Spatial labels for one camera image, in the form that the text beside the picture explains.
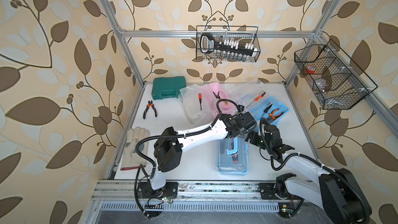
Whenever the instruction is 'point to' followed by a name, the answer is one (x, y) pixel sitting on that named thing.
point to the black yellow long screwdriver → (268, 108)
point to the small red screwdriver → (200, 100)
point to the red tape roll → (310, 69)
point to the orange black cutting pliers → (150, 103)
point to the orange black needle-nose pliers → (270, 115)
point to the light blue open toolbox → (254, 98)
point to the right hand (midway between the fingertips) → (246, 135)
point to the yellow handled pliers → (217, 96)
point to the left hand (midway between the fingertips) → (235, 125)
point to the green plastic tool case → (168, 87)
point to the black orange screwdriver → (235, 158)
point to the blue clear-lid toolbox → (231, 156)
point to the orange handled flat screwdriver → (257, 98)
